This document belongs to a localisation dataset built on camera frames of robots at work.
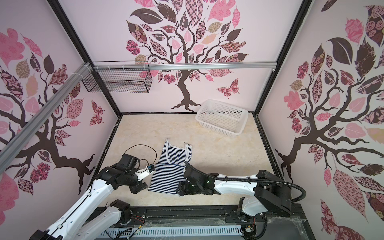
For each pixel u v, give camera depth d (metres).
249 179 0.46
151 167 0.70
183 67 0.93
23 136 0.54
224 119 1.16
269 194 0.43
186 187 0.71
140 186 0.68
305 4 0.68
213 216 0.76
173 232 0.70
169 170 0.88
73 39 0.77
